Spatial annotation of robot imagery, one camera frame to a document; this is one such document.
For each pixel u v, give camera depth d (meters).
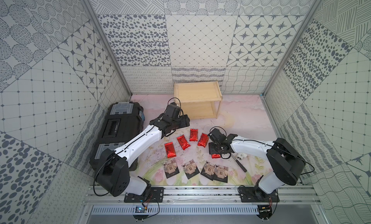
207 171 0.82
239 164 0.84
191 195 0.76
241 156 0.84
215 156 0.86
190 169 0.82
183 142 0.90
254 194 0.66
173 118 0.65
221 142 0.67
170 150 0.89
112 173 0.41
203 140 0.92
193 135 0.94
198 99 0.90
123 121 0.84
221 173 0.82
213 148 0.81
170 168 0.82
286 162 0.45
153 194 0.73
